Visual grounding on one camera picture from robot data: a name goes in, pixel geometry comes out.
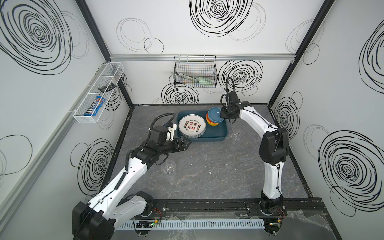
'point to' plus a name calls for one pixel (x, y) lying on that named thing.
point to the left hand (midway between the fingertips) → (187, 143)
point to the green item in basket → (206, 81)
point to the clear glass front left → (168, 167)
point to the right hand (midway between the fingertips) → (221, 113)
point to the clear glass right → (239, 131)
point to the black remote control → (110, 86)
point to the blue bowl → (214, 114)
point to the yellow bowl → (212, 124)
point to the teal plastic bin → (216, 133)
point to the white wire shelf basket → (111, 73)
